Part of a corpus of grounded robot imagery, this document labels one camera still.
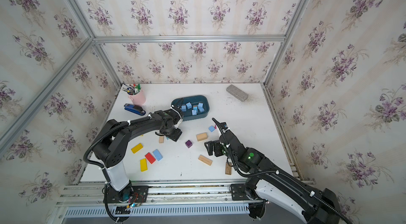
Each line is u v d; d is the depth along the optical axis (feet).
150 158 2.75
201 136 2.99
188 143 2.88
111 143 1.56
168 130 2.49
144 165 2.70
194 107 3.42
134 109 3.33
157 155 2.84
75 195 2.44
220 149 2.22
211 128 3.18
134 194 2.37
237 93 3.65
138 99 3.35
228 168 2.62
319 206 1.33
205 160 2.74
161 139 2.99
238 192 2.41
